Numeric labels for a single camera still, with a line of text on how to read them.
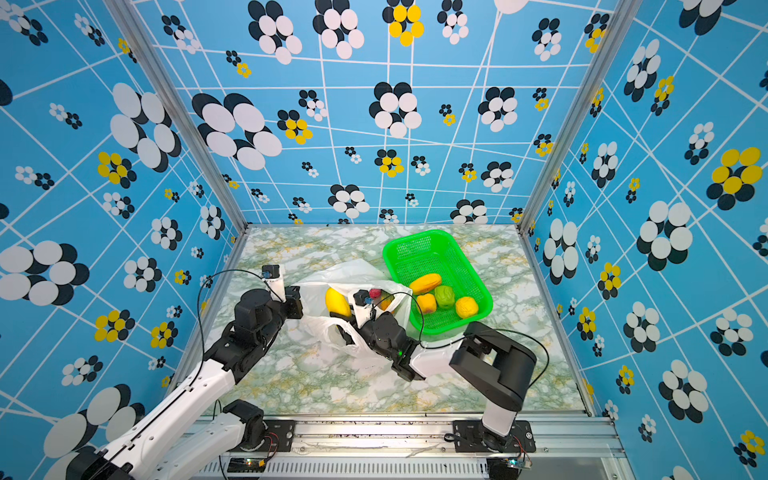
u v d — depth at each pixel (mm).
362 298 680
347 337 683
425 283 985
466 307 903
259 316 583
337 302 756
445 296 929
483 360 473
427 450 722
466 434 731
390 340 630
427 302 914
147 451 415
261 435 698
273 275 659
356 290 707
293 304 694
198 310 992
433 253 1096
